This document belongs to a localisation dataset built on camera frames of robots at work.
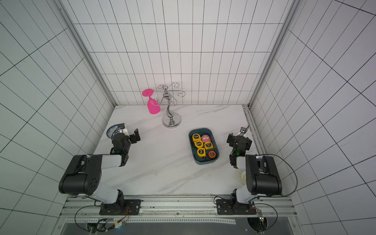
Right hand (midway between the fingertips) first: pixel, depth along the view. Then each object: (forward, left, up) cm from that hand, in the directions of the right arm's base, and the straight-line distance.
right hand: (235, 133), depth 94 cm
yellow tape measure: (-2, +26, -5) cm, 26 cm away
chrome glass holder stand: (+13, +47, -6) cm, 49 cm away
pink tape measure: (-2, +19, -5) cm, 20 cm away
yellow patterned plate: (-24, -2, -7) cm, 25 cm away
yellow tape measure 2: (-7, +24, -5) cm, 25 cm away
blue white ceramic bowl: (-1, +84, -2) cm, 84 cm away
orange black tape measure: (-14, +15, -4) cm, 21 cm away
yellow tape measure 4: (-13, +22, -4) cm, 26 cm away
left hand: (-4, +69, +1) cm, 69 cm away
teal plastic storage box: (-18, +22, -5) cm, 29 cm away
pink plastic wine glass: (+13, +56, +9) cm, 59 cm away
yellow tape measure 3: (-8, +17, -4) cm, 20 cm away
